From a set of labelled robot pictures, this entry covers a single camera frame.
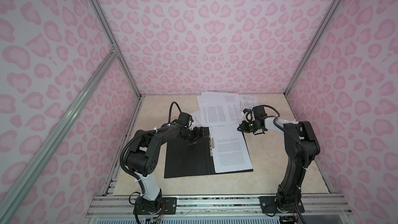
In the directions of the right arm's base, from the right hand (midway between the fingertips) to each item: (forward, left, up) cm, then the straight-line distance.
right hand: (239, 126), depth 98 cm
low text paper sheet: (+9, +28, -3) cm, 29 cm away
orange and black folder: (-21, +34, -2) cm, 40 cm away
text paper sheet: (-15, +7, -2) cm, 17 cm away
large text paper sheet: (+12, +14, -2) cm, 19 cm away
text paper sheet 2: (+25, +18, -4) cm, 31 cm away
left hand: (-9, +22, +1) cm, 24 cm away
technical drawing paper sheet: (+25, -10, -4) cm, 27 cm away
